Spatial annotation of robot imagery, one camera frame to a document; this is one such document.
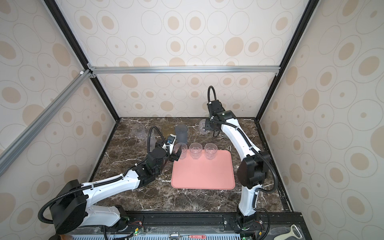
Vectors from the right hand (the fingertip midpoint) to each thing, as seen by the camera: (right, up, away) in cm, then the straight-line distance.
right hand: (211, 125), depth 88 cm
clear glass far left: (-50, -4, +20) cm, 54 cm away
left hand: (-19, -8, -10) cm, 23 cm away
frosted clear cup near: (-38, -9, +11) cm, 41 cm away
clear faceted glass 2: (-5, -1, +5) cm, 7 cm away
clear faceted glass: (-9, -16, +11) cm, 21 cm away
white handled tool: (+37, -52, -18) cm, 66 cm away
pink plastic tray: (+4, -29, +2) cm, 30 cm away
